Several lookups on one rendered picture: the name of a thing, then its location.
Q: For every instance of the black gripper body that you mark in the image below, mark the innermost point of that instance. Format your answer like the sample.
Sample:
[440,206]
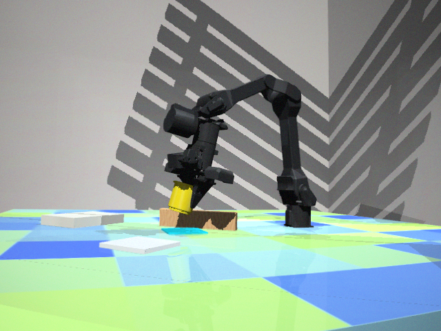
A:
[208,172]

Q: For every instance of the light brown wooden beam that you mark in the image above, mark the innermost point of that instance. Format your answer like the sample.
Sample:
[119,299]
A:
[203,219]

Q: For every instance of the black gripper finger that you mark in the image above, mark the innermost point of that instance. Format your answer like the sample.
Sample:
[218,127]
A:
[186,180]
[200,188]

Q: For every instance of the white flat slab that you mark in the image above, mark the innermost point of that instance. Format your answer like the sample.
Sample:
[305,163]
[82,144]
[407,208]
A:
[140,245]

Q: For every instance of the yellow cup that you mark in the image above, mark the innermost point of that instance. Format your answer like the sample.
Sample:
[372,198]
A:
[181,197]

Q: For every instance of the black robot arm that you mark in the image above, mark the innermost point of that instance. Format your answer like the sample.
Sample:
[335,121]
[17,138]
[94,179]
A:
[286,101]

